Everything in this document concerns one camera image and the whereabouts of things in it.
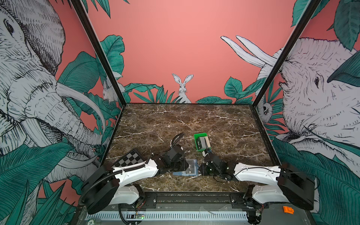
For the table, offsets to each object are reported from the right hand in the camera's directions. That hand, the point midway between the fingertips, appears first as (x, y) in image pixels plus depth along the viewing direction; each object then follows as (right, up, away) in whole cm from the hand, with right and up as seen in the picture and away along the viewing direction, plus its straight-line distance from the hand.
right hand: (197, 168), depth 82 cm
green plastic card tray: (+1, +18, +16) cm, 24 cm away
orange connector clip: (+45, -16, -12) cm, 50 cm away
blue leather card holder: (-8, -3, +1) cm, 9 cm away
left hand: (-5, +3, -2) cm, 6 cm away
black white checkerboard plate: (-41, +6, +4) cm, 41 cm away
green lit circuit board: (-31, -20, -12) cm, 38 cm away
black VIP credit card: (-4, -1, +2) cm, 4 cm away
